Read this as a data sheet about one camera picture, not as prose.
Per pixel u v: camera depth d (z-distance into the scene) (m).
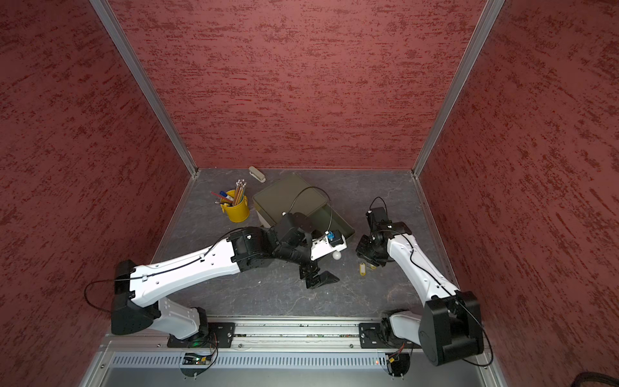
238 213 0.98
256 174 1.17
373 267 0.89
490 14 0.71
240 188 0.92
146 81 0.88
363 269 0.88
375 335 0.74
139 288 0.40
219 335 0.74
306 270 0.57
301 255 0.55
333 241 0.54
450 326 0.40
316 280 0.56
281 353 0.72
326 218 0.85
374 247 0.67
